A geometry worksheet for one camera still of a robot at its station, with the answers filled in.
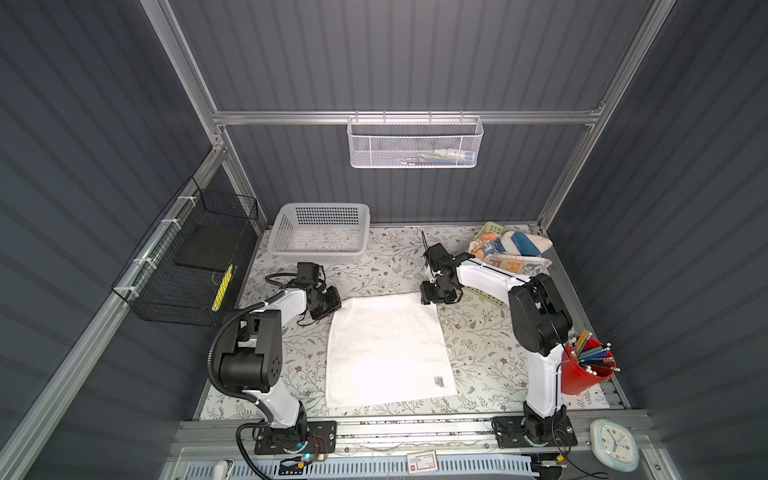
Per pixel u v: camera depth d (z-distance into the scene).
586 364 0.73
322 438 0.72
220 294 0.68
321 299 0.73
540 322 0.55
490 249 1.03
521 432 0.72
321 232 1.20
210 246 0.77
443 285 0.83
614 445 0.70
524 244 1.02
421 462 0.70
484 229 1.11
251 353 0.48
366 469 0.77
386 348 0.89
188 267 0.73
